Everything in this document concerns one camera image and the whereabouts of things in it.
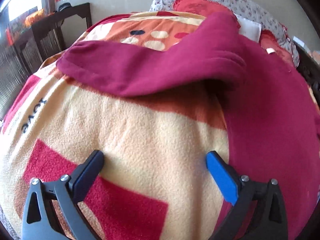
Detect maroon knit garment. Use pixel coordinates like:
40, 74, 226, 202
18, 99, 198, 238
56, 12, 319, 239

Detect orange cream fleece blanket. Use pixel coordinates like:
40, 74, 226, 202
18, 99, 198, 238
0, 11, 320, 240

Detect dark carved wooden cabinet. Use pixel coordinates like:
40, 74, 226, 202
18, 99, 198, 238
294, 41, 320, 106

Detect red heart pillow right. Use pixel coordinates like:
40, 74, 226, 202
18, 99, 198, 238
259, 30, 295, 67

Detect red heart pillow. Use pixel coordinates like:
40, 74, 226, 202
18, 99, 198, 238
172, 0, 235, 17
259, 30, 295, 67

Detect white square pillow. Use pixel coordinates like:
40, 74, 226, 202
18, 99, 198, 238
235, 14, 262, 43

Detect dark wooden side table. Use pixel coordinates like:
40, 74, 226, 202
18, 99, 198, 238
14, 3, 92, 74

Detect red heart pillow left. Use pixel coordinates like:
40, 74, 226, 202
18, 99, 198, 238
172, 0, 235, 17

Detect black headphones on table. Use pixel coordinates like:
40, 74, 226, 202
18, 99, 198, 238
57, 2, 72, 12

